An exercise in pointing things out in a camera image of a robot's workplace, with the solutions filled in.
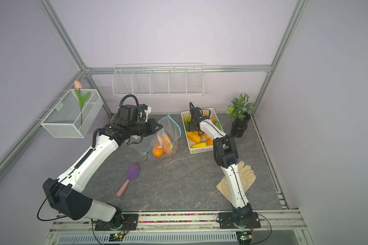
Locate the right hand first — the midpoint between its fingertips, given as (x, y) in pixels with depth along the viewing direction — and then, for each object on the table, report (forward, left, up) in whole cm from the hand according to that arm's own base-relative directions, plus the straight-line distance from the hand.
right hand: (195, 125), depth 108 cm
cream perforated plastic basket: (-20, -1, 0) cm, 20 cm away
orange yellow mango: (-10, +1, 0) cm, 10 cm away
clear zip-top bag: (-33, +26, +27) cm, 50 cm away
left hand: (-22, +17, +25) cm, 38 cm away
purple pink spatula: (-34, +39, -4) cm, 52 cm away
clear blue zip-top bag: (-27, +16, +18) cm, 36 cm away
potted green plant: (-8, -26, +22) cm, 35 cm away
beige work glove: (-37, -29, -3) cm, 47 cm away
